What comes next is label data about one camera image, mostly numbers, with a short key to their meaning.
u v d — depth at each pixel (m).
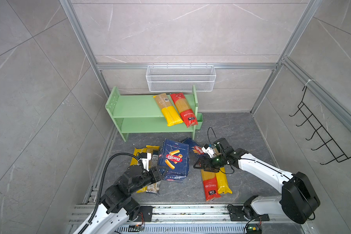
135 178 0.52
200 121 1.05
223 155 0.66
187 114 0.78
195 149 0.93
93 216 0.46
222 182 0.80
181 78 1.01
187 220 0.73
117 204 0.49
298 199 0.41
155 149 0.94
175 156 0.73
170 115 0.78
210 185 0.80
